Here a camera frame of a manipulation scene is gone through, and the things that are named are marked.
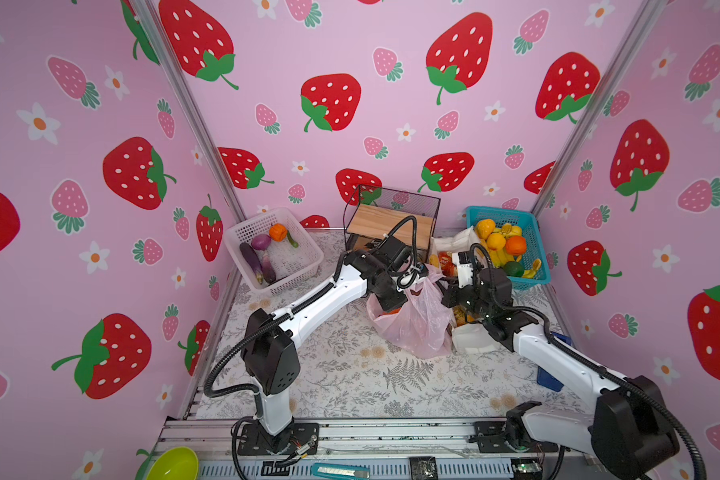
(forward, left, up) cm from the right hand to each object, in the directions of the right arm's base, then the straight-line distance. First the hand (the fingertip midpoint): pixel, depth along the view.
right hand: (435, 277), depth 82 cm
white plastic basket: (+20, +59, -17) cm, 65 cm away
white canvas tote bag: (-13, -12, -8) cm, 19 cm away
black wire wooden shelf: (+30, +22, -3) cm, 37 cm away
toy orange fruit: (+28, -31, -13) cm, 44 cm away
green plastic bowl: (-49, +59, -17) cm, 78 cm away
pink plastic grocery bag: (-13, +3, -6) cm, 14 cm away
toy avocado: (+16, -28, -12) cm, 34 cm away
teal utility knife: (-45, +20, -20) cm, 53 cm away
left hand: (-5, +10, -3) cm, 12 cm away
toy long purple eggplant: (+12, +65, -15) cm, 68 cm away
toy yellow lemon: (+28, -24, -12) cm, 39 cm away
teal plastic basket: (+35, -38, -12) cm, 53 cm away
